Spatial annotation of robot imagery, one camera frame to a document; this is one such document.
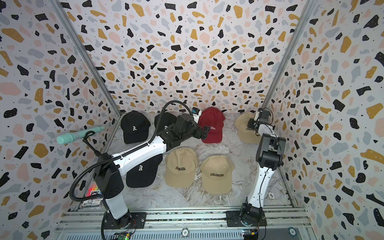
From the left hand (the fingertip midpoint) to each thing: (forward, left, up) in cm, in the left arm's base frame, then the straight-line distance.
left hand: (206, 124), depth 79 cm
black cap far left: (+15, +48, -19) cm, 54 cm away
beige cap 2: (-12, +15, -21) cm, 28 cm away
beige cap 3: (-19, -6, -21) cm, 29 cm away
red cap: (+23, -6, -19) cm, 30 cm away
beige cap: (+14, -29, -26) cm, 41 cm away
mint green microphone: (-13, +60, +8) cm, 62 cm away
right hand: (+19, -36, -19) cm, 45 cm away
